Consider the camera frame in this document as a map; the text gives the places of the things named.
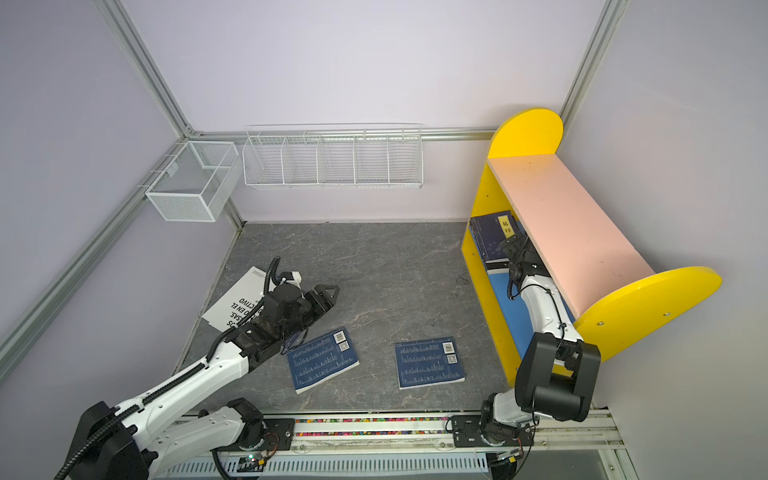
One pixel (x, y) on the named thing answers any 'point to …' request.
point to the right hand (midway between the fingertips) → (519, 247)
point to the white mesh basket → (194, 185)
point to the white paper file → (239, 300)
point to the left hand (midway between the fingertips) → (335, 297)
